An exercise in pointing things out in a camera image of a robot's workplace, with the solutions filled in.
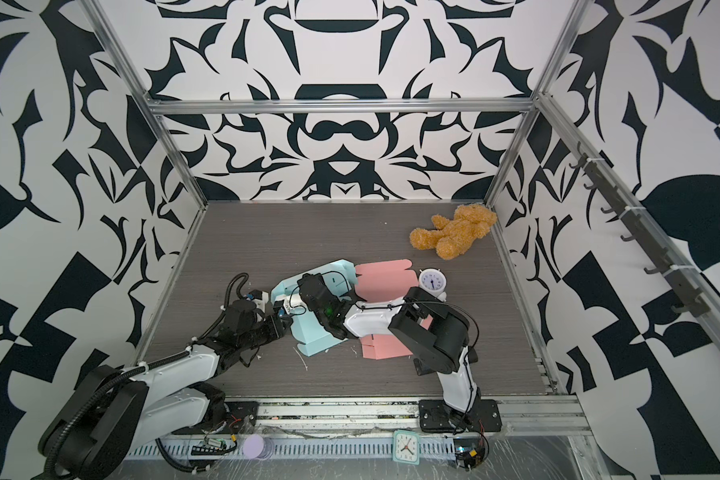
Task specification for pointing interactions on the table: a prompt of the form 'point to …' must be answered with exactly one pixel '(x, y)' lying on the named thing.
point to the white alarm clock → (433, 282)
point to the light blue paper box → (309, 334)
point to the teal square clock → (406, 447)
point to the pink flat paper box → (387, 281)
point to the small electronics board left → (213, 447)
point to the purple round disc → (253, 446)
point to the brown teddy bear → (451, 237)
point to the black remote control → (421, 369)
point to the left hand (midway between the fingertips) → (291, 317)
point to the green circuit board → (469, 452)
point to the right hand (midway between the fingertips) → (307, 267)
